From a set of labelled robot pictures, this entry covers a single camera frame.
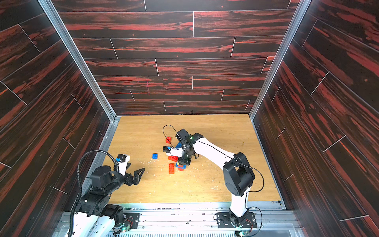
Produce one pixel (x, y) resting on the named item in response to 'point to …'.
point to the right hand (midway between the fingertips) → (185, 157)
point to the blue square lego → (155, 156)
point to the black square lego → (165, 148)
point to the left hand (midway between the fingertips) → (138, 166)
